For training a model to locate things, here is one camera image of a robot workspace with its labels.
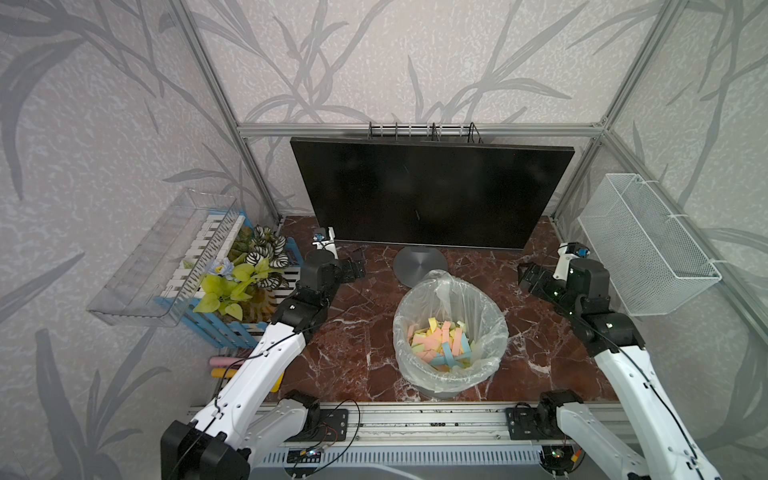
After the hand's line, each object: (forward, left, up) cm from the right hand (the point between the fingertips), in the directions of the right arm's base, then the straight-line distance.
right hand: (529, 269), depth 75 cm
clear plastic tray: (-9, +87, +8) cm, 88 cm away
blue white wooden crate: (+1, +76, +11) cm, 77 cm away
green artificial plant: (-3, +72, 0) cm, 72 cm away
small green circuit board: (-37, +57, -24) cm, 72 cm away
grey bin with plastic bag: (-7, +22, -2) cm, 23 cm away
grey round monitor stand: (+18, +29, -23) cm, 41 cm away
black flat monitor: (+38, +17, -8) cm, 42 cm away
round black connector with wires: (-37, -7, -30) cm, 48 cm away
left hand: (+5, +47, +2) cm, 47 cm away
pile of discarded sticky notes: (-13, +22, -17) cm, 30 cm away
